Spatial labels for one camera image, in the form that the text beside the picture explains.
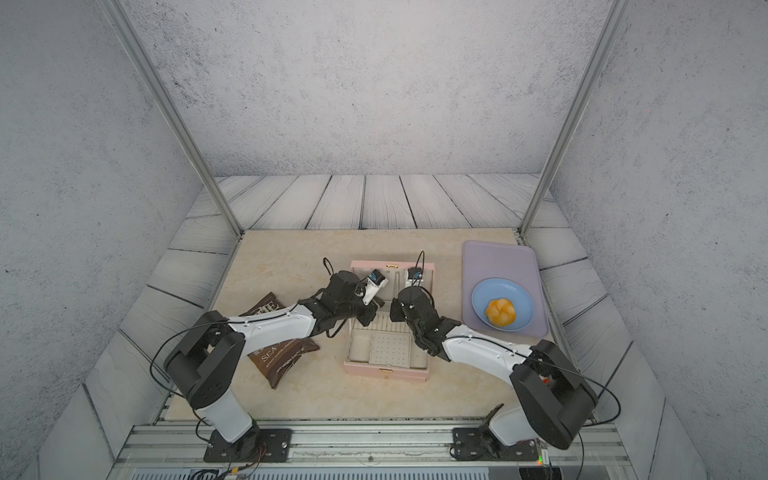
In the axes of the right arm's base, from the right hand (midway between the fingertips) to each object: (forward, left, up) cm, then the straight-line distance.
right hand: (399, 294), depth 86 cm
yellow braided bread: (0, -31, -11) cm, 33 cm away
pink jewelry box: (-13, +4, -7) cm, 15 cm away
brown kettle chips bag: (-15, +35, -9) cm, 39 cm away
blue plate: (+10, -30, -13) cm, 34 cm away
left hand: (-1, +3, -3) cm, 5 cm away
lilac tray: (+24, -43, -15) cm, 51 cm away
